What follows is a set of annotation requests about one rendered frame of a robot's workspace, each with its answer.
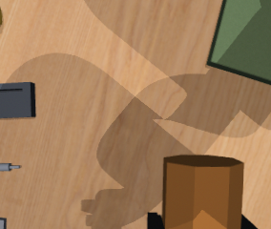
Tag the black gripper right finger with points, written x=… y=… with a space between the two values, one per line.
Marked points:
x=246 y=223

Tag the orange-brown faceted cylinder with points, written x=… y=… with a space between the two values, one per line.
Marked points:
x=202 y=192

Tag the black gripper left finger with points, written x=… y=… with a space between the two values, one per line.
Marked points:
x=154 y=221

